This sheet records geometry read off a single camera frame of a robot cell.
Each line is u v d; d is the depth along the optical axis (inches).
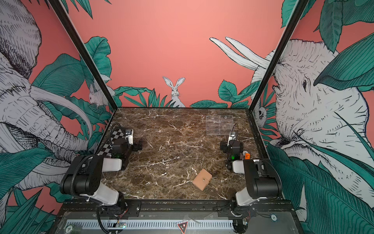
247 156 36.3
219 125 41.2
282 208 30.1
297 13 28.0
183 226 27.1
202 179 32.9
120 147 27.7
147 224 27.6
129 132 32.2
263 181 17.9
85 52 34.2
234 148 28.3
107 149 36.5
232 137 32.0
